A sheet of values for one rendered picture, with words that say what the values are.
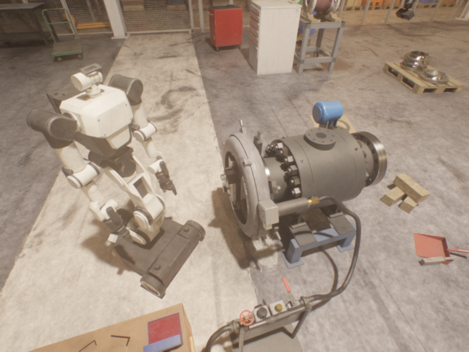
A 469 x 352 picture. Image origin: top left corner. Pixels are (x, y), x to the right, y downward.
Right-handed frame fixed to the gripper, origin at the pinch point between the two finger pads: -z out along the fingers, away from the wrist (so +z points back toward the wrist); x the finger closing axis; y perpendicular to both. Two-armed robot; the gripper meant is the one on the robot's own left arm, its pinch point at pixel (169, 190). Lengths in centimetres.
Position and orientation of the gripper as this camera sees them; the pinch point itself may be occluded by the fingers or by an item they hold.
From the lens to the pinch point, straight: 185.8
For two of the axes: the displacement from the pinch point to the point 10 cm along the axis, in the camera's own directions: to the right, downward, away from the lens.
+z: -1.8, -7.8, -6.0
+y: 4.6, -6.0, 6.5
